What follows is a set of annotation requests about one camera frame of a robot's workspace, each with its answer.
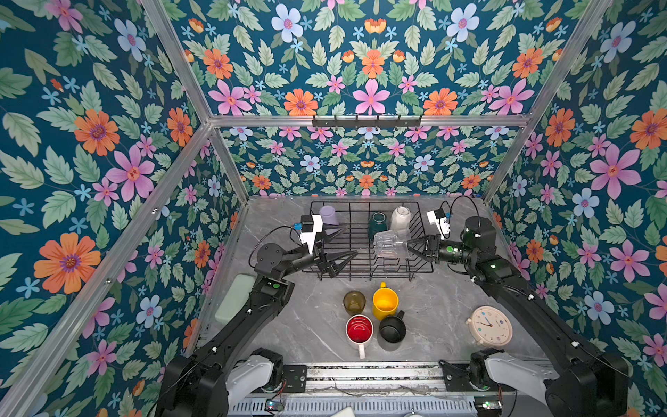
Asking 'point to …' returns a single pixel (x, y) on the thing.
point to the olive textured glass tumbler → (354, 301)
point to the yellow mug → (385, 302)
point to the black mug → (392, 328)
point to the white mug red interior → (359, 329)
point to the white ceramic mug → (401, 218)
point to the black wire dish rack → (356, 215)
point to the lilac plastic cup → (327, 214)
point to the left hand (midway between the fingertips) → (351, 239)
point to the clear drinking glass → (392, 243)
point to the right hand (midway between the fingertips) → (406, 245)
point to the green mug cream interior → (378, 223)
